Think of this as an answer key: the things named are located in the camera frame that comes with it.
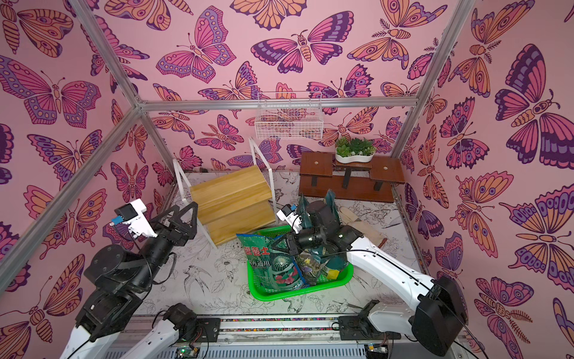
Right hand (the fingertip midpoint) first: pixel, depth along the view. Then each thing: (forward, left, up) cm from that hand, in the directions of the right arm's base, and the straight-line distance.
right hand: (271, 250), depth 69 cm
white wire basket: (+63, -4, +4) cm, 63 cm away
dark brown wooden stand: (+38, -18, -7) cm, 43 cm away
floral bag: (-3, -1, -5) cm, 6 cm away
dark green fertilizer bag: (-1, -12, -7) cm, 14 cm away
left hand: (+3, +19, +19) cm, 28 cm away
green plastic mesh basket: (-7, +5, -21) cm, 23 cm away
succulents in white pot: (+40, -29, +6) cm, 50 cm away
